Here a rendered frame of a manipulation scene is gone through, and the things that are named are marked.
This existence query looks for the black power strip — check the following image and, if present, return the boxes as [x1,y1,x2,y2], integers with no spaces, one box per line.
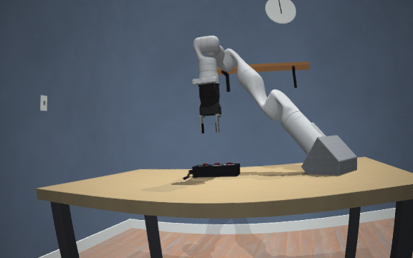
[187,163,240,178]

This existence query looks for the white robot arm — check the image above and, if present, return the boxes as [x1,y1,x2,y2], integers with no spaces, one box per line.
[193,36,325,155]

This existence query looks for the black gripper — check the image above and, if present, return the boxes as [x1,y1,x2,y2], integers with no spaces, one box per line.
[192,70,222,133]

